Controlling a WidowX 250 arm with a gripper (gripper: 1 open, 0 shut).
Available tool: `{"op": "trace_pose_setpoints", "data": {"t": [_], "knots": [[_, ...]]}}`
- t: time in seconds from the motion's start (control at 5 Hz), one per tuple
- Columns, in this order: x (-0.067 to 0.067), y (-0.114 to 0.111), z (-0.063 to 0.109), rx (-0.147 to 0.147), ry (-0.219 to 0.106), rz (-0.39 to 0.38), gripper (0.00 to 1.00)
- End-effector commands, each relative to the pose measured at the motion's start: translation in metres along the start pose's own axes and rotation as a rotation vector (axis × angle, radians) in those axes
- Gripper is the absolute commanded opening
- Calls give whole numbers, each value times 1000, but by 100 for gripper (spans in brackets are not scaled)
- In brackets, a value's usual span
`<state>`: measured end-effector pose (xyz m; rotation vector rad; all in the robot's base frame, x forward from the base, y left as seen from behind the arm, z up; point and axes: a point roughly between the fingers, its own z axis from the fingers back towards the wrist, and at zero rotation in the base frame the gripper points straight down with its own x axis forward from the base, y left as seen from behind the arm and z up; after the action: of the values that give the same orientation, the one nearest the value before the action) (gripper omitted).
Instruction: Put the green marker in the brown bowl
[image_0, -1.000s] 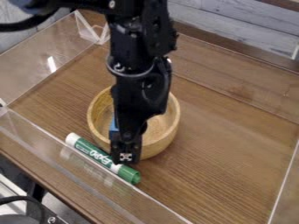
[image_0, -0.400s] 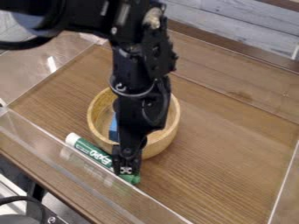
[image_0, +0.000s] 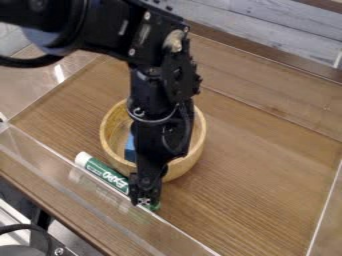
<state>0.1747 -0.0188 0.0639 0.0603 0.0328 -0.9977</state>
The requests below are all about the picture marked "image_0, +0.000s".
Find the black cable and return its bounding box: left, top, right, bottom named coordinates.
left=0, top=224, right=48, bottom=256

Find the green Expo marker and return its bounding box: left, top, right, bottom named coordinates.
left=73, top=151, right=162, bottom=212

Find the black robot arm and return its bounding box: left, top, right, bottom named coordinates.
left=0, top=0, right=202, bottom=205

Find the wooden brown bowl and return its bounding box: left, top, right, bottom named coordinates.
left=98, top=99, right=208, bottom=183

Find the blue foam block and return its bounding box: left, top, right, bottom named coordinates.
left=124, top=136, right=135, bottom=163

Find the clear acrylic front wall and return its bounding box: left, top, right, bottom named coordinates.
left=0, top=116, right=220, bottom=256

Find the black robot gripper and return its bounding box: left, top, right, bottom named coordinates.
left=127, top=99, right=195, bottom=206

